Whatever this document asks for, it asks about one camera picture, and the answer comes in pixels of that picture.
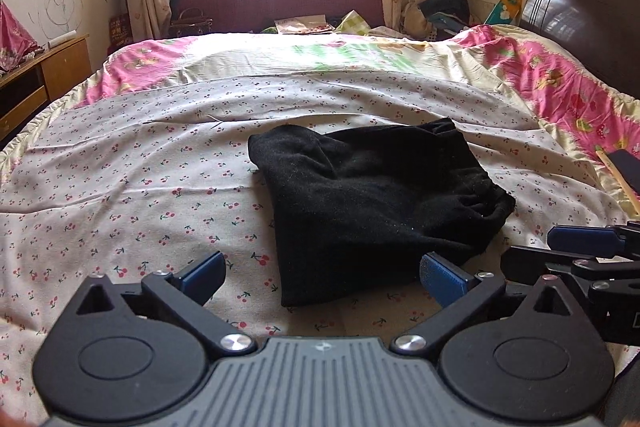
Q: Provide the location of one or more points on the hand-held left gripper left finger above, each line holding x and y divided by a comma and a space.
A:
202, 274

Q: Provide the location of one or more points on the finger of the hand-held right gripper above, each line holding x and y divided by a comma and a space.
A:
580, 239
530, 262

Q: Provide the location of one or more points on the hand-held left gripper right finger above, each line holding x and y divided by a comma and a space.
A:
440, 278

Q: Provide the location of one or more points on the black pants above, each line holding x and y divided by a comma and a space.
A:
380, 207

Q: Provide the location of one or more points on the yellow wooden strip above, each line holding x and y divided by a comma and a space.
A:
607, 162

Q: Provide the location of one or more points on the cherry print bedsheet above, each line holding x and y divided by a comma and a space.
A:
125, 187

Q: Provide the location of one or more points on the pink fruit print quilt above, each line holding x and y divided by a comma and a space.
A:
560, 77

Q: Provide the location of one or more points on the dark wooden headboard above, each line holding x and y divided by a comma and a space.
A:
580, 12

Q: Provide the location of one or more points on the yellow green cartoon bag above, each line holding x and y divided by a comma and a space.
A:
507, 4

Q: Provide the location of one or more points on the wooden side cabinet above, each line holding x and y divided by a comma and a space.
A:
60, 67

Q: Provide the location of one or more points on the brown handbag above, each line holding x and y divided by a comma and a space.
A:
190, 23

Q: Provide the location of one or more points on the red box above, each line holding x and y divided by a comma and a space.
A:
121, 29

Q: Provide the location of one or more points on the papers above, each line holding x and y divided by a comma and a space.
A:
300, 27

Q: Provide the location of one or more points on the dark clothes pile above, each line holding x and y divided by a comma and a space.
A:
442, 9

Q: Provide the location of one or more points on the yellow checked cloth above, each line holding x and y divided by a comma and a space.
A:
352, 23

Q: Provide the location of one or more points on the white roll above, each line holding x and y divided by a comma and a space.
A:
64, 38

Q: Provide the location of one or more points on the pink patterned cloth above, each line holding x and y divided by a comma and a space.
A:
15, 42

